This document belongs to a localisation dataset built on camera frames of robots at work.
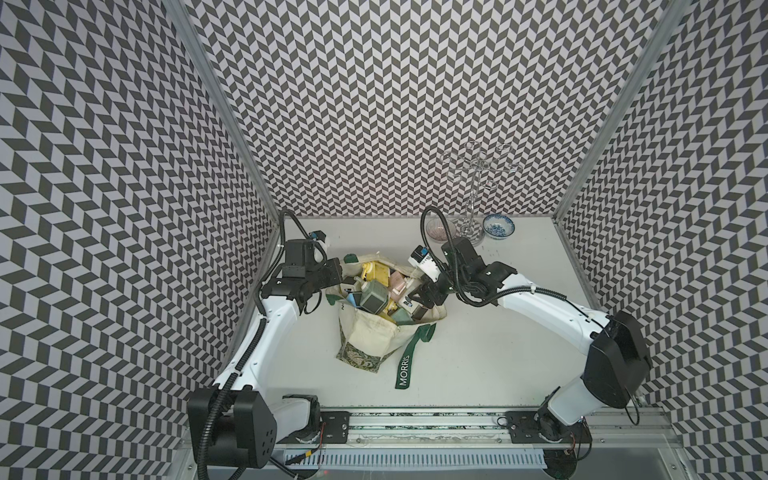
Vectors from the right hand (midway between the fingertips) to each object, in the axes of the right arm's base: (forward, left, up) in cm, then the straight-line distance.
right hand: (421, 289), depth 81 cm
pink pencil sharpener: (+1, +7, 0) cm, 7 cm away
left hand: (+5, +22, +3) cm, 23 cm away
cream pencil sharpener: (-5, +2, -2) cm, 6 cm away
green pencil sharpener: (-5, +12, +5) cm, 14 cm away
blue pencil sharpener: (-4, +19, +1) cm, 19 cm away
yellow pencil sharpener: (+6, +13, +1) cm, 14 cm away
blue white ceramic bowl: (+34, -32, -12) cm, 48 cm away
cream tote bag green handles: (-13, +14, -1) cm, 19 cm away
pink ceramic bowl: (+33, -9, -12) cm, 36 cm away
